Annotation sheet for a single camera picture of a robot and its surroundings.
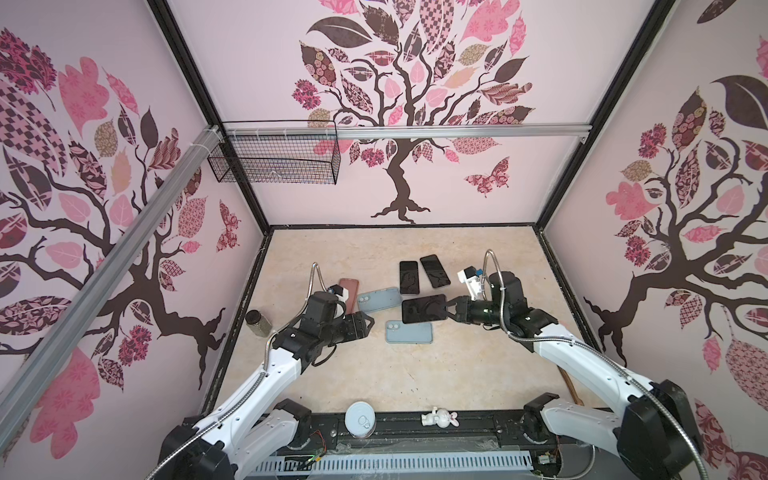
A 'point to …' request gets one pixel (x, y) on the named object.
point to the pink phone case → (352, 285)
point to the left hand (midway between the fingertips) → (365, 328)
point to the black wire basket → (278, 152)
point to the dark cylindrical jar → (258, 323)
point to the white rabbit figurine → (442, 418)
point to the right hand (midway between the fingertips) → (440, 305)
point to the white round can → (360, 419)
